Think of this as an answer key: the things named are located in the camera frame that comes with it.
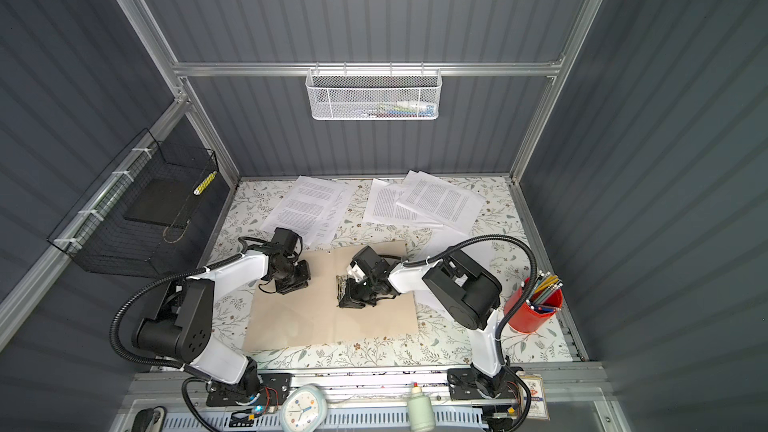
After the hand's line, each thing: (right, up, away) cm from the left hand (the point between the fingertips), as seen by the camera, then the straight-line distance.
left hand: (308, 283), depth 92 cm
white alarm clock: (+6, -23, -23) cm, 33 cm away
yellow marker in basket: (-25, +30, -11) cm, 41 cm away
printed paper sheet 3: (+45, +26, +20) cm, 56 cm away
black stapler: (-29, -25, -25) cm, 45 cm away
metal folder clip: (+10, +1, 0) cm, 11 cm away
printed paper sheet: (-3, +23, +20) cm, 31 cm away
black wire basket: (-32, +22, -22) cm, 44 cm away
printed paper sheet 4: (+39, +11, +10) cm, 41 cm away
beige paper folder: (+2, -8, -4) cm, 9 cm away
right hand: (+12, -6, -5) cm, 14 cm away
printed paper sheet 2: (+23, +24, +20) cm, 39 cm away
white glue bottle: (+32, -21, -28) cm, 47 cm away
